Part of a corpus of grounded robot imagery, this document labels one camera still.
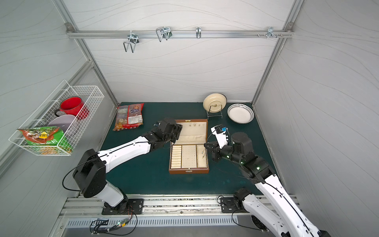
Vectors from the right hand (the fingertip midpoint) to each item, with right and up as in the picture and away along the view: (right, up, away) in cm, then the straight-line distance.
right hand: (206, 143), depth 67 cm
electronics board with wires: (-50, -40, +2) cm, 64 cm away
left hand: (-11, +7, +16) cm, 20 cm away
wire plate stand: (+5, +13, +42) cm, 45 cm away
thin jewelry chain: (0, -10, +22) cm, 24 cm away
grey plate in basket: (-64, +10, -2) cm, 65 cm away
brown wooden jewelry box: (-9, -11, +19) cm, 24 cm away
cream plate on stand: (+9, +22, +34) cm, 42 cm away
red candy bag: (-54, +12, +40) cm, 68 cm away
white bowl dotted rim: (+30, +15, +45) cm, 56 cm away
